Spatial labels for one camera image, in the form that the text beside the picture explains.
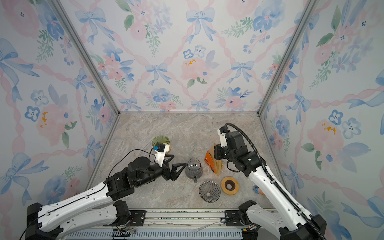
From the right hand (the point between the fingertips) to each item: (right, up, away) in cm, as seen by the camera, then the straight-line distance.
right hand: (214, 146), depth 76 cm
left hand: (-17, -5, -10) cm, 20 cm away
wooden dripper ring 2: (+9, -24, +8) cm, 27 cm away
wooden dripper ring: (-21, 0, -17) cm, 27 cm away
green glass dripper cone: (-30, +3, +9) cm, 31 cm away
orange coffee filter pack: (+2, -12, +11) cm, 16 cm away
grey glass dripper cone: (-2, -25, +4) cm, 25 cm away
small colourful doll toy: (+17, -17, -12) cm, 27 cm away
